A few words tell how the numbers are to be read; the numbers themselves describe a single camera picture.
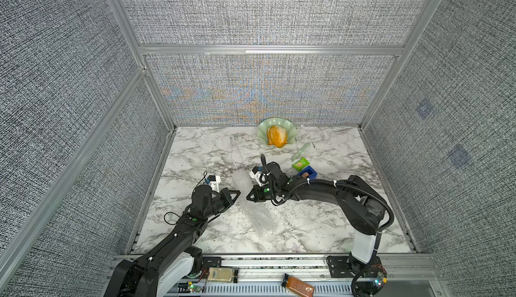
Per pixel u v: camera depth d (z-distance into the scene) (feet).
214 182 2.55
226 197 2.40
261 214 2.62
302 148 3.60
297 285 2.18
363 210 1.60
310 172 3.03
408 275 2.49
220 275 2.25
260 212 2.62
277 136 3.39
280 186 2.32
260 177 2.66
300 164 3.34
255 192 2.50
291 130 3.69
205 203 2.14
